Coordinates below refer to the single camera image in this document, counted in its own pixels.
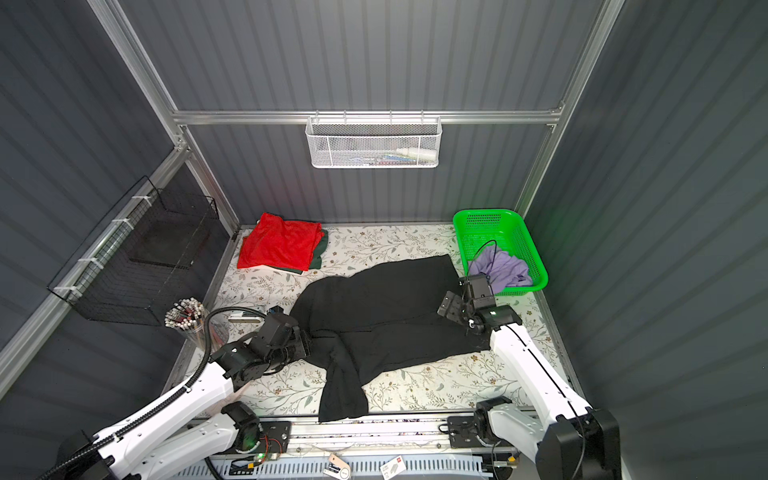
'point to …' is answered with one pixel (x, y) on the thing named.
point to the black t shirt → (353, 325)
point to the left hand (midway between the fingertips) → (307, 343)
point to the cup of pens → (187, 314)
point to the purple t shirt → (501, 269)
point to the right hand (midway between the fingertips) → (460, 310)
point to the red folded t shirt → (276, 242)
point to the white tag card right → (393, 467)
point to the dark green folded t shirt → (316, 261)
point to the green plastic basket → (478, 229)
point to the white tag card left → (338, 467)
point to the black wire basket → (131, 269)
